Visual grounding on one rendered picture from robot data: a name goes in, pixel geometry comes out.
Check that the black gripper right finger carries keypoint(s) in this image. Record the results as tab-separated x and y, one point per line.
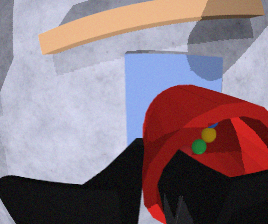
193	193

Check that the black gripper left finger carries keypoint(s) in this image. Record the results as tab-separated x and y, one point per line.
100	200

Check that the yellow marble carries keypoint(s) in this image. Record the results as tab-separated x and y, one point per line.
208	135

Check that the green marble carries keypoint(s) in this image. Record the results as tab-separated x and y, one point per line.
199	146

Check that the red cup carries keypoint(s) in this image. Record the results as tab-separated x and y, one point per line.
181	112

